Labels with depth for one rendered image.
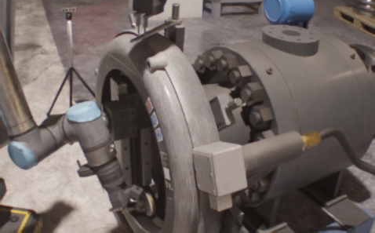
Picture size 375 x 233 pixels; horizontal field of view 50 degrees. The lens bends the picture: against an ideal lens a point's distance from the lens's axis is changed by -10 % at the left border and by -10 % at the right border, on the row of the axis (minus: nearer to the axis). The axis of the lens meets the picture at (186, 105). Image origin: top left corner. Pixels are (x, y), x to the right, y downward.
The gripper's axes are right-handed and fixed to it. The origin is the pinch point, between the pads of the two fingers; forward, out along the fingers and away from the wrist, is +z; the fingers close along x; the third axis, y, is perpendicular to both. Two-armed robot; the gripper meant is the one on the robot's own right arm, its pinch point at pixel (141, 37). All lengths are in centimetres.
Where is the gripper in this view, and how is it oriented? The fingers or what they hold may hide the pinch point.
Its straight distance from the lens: 111.1
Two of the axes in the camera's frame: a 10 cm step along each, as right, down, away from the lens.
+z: -0.7, 8.6, 5.0
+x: -8.7, -2.9, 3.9
